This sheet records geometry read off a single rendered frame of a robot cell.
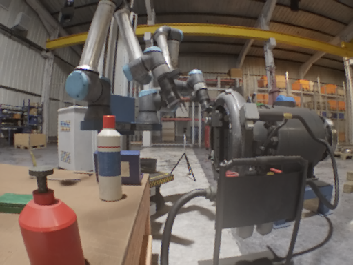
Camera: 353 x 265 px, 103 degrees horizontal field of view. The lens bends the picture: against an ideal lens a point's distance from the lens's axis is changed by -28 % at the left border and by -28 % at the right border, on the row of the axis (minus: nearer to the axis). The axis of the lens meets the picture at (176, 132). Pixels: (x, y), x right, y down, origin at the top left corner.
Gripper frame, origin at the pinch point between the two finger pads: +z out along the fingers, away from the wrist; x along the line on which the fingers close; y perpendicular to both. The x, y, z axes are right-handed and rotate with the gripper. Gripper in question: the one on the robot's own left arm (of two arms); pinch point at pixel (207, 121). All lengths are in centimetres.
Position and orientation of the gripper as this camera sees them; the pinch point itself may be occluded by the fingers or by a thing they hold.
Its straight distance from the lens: 122.5
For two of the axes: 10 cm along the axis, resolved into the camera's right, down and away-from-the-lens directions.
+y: 7.0, -3.9, -5.9
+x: 6.8, 1.2, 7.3
